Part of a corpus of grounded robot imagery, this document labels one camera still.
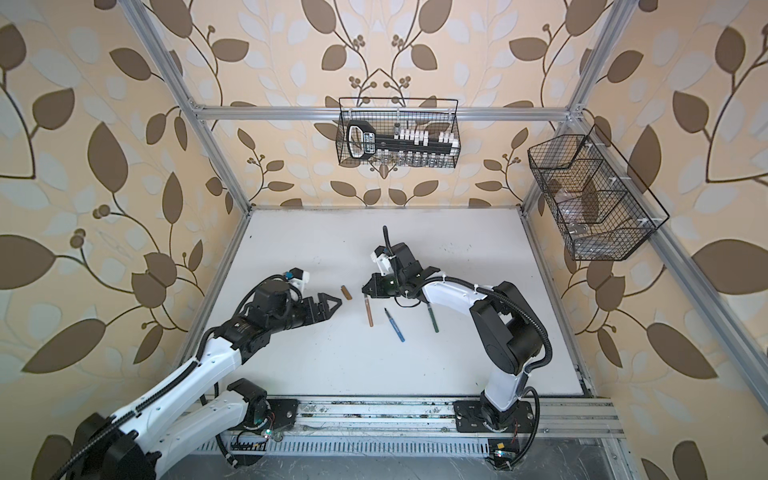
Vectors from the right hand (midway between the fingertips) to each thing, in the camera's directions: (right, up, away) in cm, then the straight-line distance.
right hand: (363, 291), depth 87 cm
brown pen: (+2, -6, -2) cm, 6 cm away
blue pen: (+9, -11, +3) cm, 14 cm away
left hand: (-7, -2, -8) cm, 11 cm away
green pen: (+21, -10, +3) cm, 24 cm away
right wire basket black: (+61, +23, -13) cm, 66 cm away
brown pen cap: (-7, -2, +10) cm, 12 cm away
